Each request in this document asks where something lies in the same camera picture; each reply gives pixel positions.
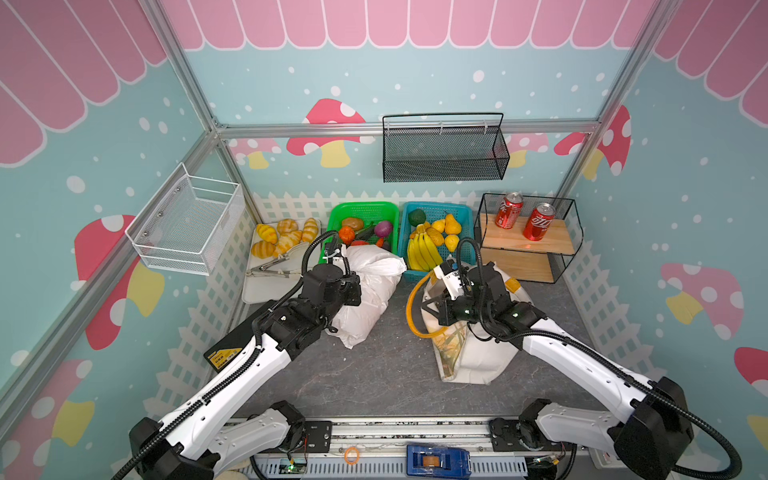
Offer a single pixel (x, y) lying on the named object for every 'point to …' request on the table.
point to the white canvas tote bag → (463, 358)
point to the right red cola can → (538, 222)
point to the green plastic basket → (368, 211)
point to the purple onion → (383, 228)
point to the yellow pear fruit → (452, 227)
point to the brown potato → (354, 222)
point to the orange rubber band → (352, 448)
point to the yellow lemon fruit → (451, 242)
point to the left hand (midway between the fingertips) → (354, 279)
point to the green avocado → (416, 217)
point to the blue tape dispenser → (438, 461)
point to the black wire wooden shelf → (540, 261)
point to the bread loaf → (266, 232)
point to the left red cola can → (509, 210)
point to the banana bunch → (422, 253)
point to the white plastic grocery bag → (379, 273)
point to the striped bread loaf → (310, 231)
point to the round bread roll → (287, 226)
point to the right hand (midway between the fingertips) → (422, 304)
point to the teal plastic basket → (465, 252)
